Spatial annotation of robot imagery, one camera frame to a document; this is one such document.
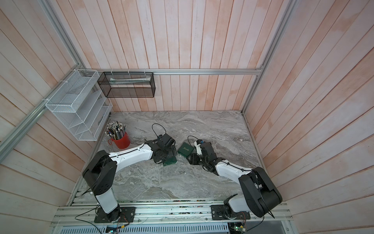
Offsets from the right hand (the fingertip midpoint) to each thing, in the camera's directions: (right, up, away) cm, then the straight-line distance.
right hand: (189, 156), depth 90 cm
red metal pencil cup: (-45, +8, +6) cm, 46 cm away
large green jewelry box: (-3, +3, +5) cm, 7 cm away
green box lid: (-13, -3, +2) cm, 14 cm away
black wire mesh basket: (-45, +50, +15) cm, 69 cm away
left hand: (-13, 0, +1) cm, 13 cm away
